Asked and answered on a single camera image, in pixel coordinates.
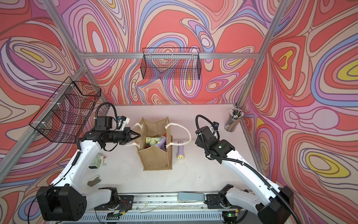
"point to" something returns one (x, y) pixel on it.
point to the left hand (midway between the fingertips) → (140, 136)
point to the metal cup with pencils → (235, 115)
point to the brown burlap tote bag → (154, 158)
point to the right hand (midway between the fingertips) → (205, 142)
